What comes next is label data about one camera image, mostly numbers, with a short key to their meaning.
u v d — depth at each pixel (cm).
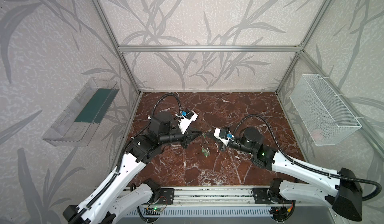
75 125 63
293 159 49
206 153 74
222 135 51
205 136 64
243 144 56
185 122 55
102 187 39
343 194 39
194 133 65
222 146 58
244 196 75
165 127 49
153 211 72
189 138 54
